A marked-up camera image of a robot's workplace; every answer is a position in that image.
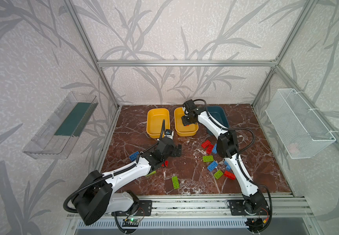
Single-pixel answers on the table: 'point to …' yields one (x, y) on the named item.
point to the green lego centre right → (207, 158)
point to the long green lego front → (176, 182)
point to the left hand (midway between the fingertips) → (177, 140)
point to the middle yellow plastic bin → (182, 130)
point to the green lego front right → (218, 174)
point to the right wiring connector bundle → (257, 224)
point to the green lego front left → (151, 173)
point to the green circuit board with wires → (131, 222)
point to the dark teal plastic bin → (217, 113)
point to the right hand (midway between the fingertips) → (185, 116)
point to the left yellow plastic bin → (155, 117)
